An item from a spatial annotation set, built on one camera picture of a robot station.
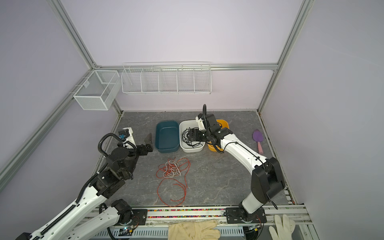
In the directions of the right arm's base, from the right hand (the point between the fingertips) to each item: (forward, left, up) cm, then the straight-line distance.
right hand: (192, 136), depth 83 cm
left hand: (-8, +23, +11) cm, 26 cm away
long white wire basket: (+39, +15, +12) cm, 44 cm away
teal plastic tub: (+14, +20, -20) cm, 31 cm away
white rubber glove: (-41, -44, -18) cm, 63 cm away
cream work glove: (-42, -1, -18) cm, 46 cm away
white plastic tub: (+6, +5, -18) cm, 20 cm away
